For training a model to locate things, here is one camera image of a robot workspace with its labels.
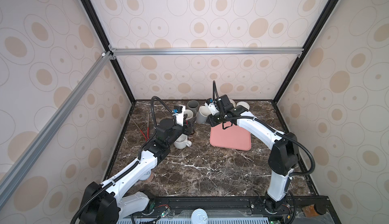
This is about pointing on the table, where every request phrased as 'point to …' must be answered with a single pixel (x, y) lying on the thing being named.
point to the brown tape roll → (151, 178)
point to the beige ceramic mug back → (232, 101)
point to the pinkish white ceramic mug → (189, 113)
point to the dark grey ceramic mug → (193, 105)
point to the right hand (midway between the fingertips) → (208, 119)
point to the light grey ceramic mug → (202, 115)
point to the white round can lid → (199, 216)
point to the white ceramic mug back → (244, 104)
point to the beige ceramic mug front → (182, 142)
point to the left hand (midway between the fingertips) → (195, 115)
